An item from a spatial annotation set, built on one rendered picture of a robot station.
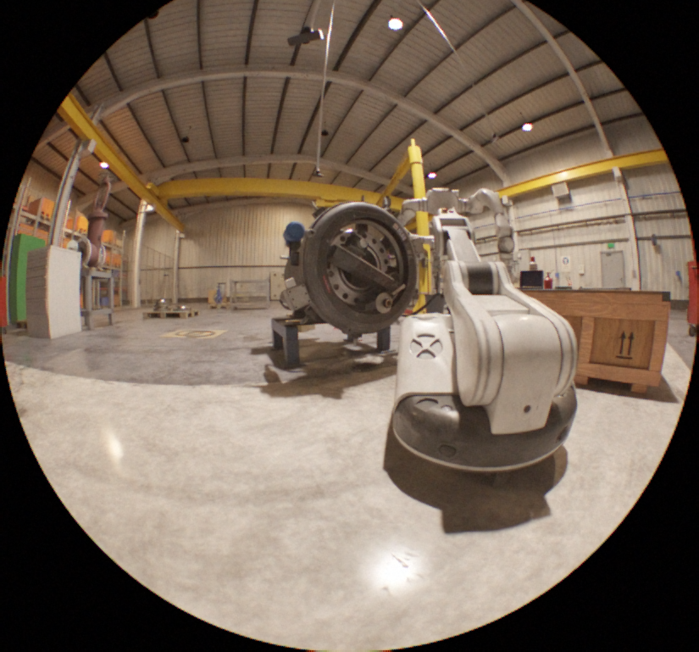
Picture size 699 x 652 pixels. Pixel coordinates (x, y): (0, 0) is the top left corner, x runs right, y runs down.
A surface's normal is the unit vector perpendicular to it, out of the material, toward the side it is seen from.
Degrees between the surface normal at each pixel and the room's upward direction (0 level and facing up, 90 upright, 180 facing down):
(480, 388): 106
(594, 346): 90
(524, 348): 62
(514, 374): 90
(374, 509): 0
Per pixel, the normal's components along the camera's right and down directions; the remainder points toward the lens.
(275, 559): -0.01, -1.00
